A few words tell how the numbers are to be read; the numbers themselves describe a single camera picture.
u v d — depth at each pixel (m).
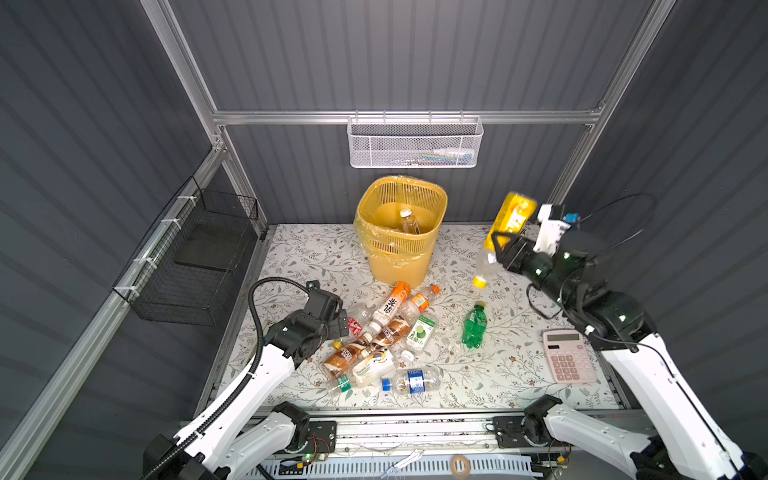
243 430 0.45
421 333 0.87
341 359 0.83
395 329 0.87
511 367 0.85
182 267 0.73
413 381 0.77
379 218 1.02
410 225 1.00
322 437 0.73
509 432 0.73
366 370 0.79
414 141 1.24
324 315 0.60
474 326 0.90
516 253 0.52
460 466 0.70
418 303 0.93
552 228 0.52
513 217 0.59
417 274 1.02
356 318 0.90
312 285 0.70
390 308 0.92
